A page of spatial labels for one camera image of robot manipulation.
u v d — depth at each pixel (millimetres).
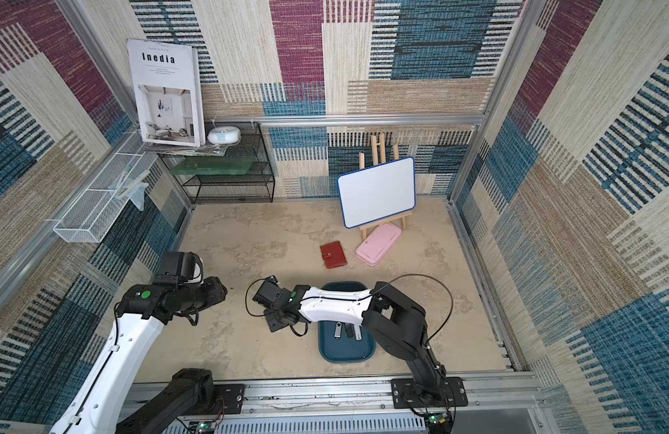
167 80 771
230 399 730
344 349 797
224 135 874
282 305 650
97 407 388
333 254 1010
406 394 733
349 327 851
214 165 992
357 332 847
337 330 848
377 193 922
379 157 939
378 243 1034
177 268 559
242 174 946
